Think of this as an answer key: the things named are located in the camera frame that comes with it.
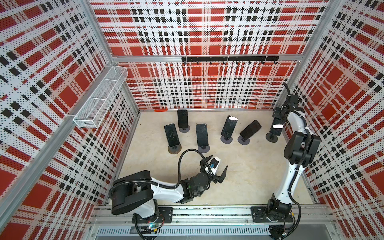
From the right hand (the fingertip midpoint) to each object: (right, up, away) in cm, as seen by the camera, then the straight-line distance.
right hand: (282, 114), depth 98 cm
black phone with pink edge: (-36, -8, -2) cm, 37 cm away
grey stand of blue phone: (-26, -18, +3) cm, 32 cm away
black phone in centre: (-54, -13, -6) cm, 56 cm away
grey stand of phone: (-37, -18, +5) cm, 41 cm away
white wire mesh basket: (-121, +2, -7) cm, 122 cm away
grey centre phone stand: (-52, -23, 0) cm, 57 cm away
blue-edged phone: (-21, -9, -5) cm, 24 cm away
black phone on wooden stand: (-72, -13, -9) cm, 74 cm away
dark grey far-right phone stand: (-4, -16, +6) cm, 18 cm away
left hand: (-45, -27, -21) cm, 56 cm away
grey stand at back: (-66, -11, +10) cm, 68 cm away
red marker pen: (-89, +6, +28) cm, 93 cm away
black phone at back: (-67, -2, +2) cm, 67 cm away
